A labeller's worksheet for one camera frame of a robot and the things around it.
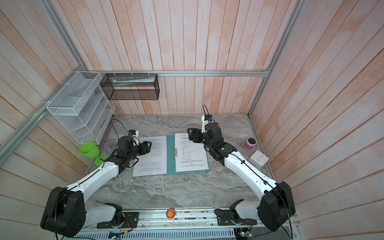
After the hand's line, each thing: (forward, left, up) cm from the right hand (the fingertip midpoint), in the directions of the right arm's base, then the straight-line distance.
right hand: (191, 131), depth 79 cm
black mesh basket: (+39, +44, +1) cm, 59 cm away
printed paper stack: (-2, 0, -24) cm, 24 cm away
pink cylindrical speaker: (+6, -39, -20) cm, 44 cm away
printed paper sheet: (-8, +24, -23) cm, 34 cm away
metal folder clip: (0, +11, -24) cm, 26 cm away
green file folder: (-1, +14, -24) cm, 27 cm away
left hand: (-3, +26, -12) cm, 29 cm away
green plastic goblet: (-9, +56, -8) cm, 57 cm away
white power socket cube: (-4, -43, -22) cm, 48 cm away
